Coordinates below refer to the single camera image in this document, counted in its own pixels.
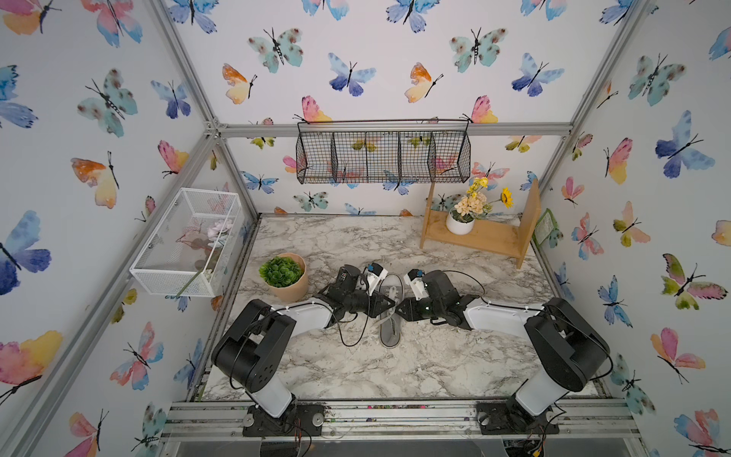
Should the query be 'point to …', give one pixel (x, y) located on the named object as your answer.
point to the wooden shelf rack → (500, 236)
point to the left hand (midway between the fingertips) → (396, 301)
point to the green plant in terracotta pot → (286, 274)
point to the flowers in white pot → (472, 206)
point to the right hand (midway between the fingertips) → (398, 307)
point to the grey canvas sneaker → (391, 287)
